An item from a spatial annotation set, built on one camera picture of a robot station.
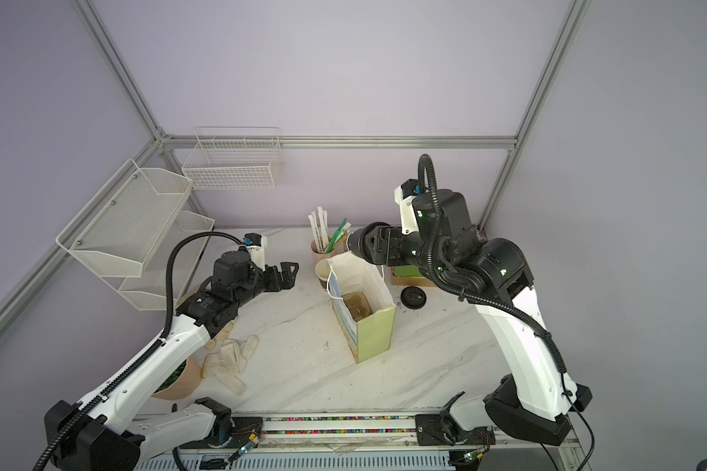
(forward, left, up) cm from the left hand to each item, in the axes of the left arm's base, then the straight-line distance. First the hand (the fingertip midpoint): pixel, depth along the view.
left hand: (282, 268), depth 77 cm
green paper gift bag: (-16, -24, -8) cm, 30 cm away
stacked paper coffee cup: (+10, -8, -15) cm, 19 cm away
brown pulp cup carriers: (+17, -15, -10) cm, 24 cm away
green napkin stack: (+14, -37, -19) cm, 44 cm away
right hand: (-8, -24, +21) cm, 32 cm away
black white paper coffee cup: (+17, -19, -8) cm, 27 cm away
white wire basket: (+39, +21, +9) cm, 45 cm away
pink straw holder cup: (+18, -6, -16) cm, 25 cm away
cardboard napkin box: (+11, -40, -21) cm, 46 cm away
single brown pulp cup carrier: (0, -20, -19) cm, 28 cm away
